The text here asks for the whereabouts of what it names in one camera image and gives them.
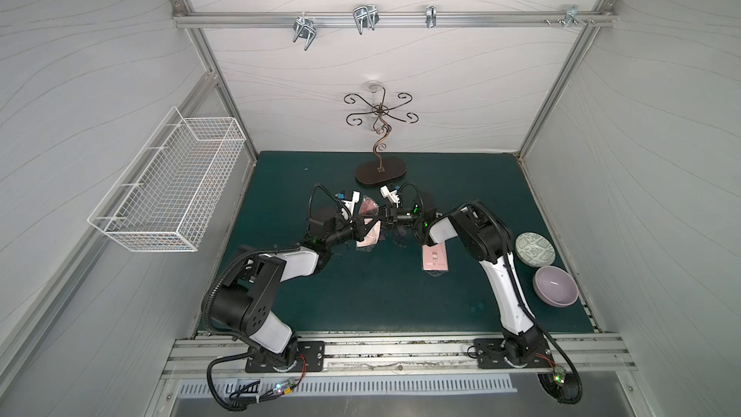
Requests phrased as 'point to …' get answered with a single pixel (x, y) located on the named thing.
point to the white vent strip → (235, 387)
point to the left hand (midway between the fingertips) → (380, 220)
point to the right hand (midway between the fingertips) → (364, 218)
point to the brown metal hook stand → (388, 169)
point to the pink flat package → (435, 258)
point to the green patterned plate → (535, 249)
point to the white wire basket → (168, 194)
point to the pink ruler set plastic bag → (374, 236)
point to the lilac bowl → (555, 287)
